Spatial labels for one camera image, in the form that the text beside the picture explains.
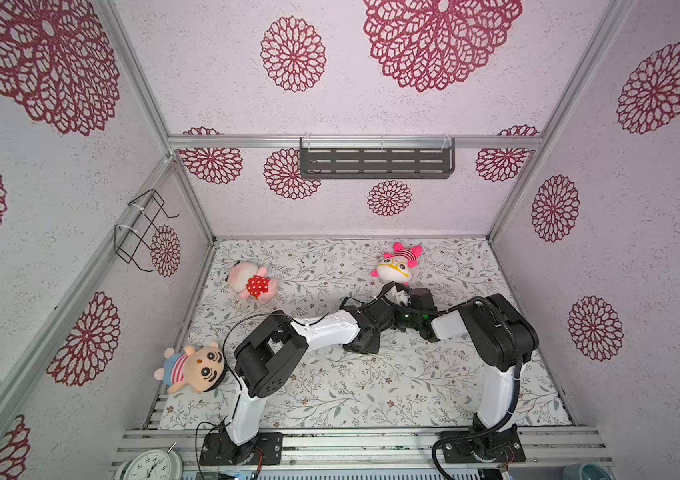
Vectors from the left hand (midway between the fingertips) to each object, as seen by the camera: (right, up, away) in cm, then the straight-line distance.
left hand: (365, 353), depth 91 cm
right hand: (+3, +12, +7) cm, 14 cm away
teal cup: (+48, -20, -23) cm, 57 cm away
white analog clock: (-51, -19, -23) cm, 59 cm away
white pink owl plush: (+12, +26, +11) cm, 31 cm away
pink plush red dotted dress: (-37, +21, +9) cm, 43 cm away
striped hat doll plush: (-44, 0, -13) cm, 46 cm away
